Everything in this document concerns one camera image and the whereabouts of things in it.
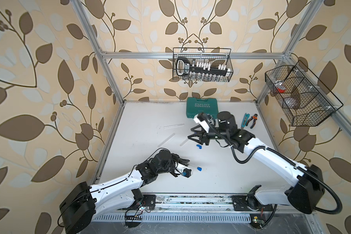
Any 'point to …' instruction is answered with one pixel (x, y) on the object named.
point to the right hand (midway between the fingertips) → (189, 134)
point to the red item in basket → (280, 90)
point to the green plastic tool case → (194, 107)
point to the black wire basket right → (307, 102)
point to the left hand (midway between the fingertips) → (185, 156)
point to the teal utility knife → (245, 117)
